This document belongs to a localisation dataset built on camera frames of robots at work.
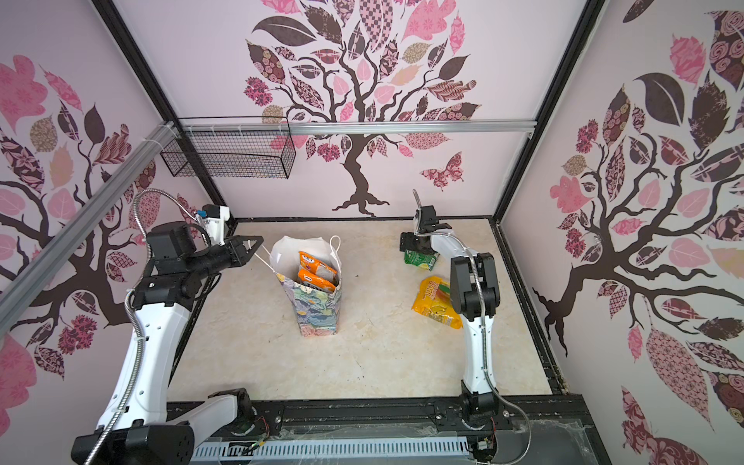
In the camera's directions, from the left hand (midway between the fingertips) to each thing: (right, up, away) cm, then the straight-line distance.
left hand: (263, 243), depth 69 cm
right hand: (+41, +1, +36) cm, 55 cm away
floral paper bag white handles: (+12, -18, +6) cm, 23 cm away
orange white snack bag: (+11, -8, +16) cm, 22 cm away
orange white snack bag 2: (+11, -10, +8) cm, 17 cm away
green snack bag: (+44, -6, +34) cm, 56 cm away
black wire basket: (-36, +39, +52) cm, 74 cm away
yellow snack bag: (+46, -18, +20) cm, 53 cm away
